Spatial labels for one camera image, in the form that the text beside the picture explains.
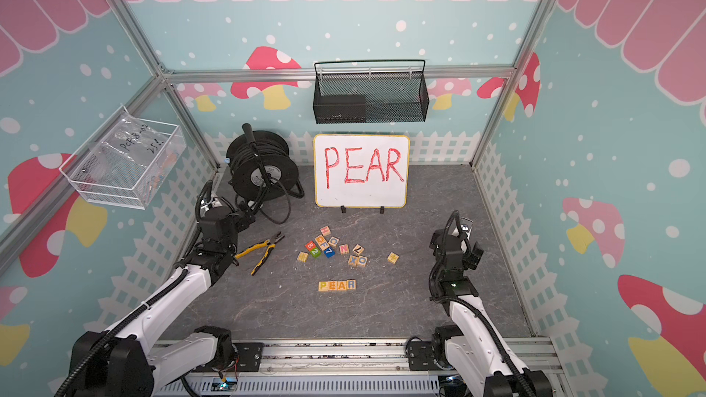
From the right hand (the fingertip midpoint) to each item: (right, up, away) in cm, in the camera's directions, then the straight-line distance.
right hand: (458, 235), depth 84 cm
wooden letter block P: (-42, -17, +3) cm, 45 cm away
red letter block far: (-43, -1, +16) cm, 46 cm away
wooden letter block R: (-33, -16, +3) cm, 37 cm away
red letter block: (-47, -5, +11) cm, 49 cm away
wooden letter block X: (-32, -10, +8) cm, 35 cm away
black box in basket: (-36, +40, +5) cm, 54 cm away
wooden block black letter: (-31, -7, +11) cm, 33 cm away
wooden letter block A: (-36, -16, +3) cm, 40 cm away
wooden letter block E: (-39, -16, +3) cm, 42 cm away
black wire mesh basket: (-26, +48, +11) cm, 56 cm away
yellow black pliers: (-61, -5, +11) cm, 62 cm away
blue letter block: (-41, -8, +11) cm, 43 cm away
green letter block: (-45, -8, +10) cm, 47 cm away
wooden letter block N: (-36, -7, +11) cm, 38 cm away
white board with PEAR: (-27, +21, +16) cm, 38 cm away
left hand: (-69, +7, 0) cm, 69 cm away
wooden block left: (-49, -9, +8) cm, 51 cm away
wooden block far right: (-19, -9, +8) cm, 23 cm away
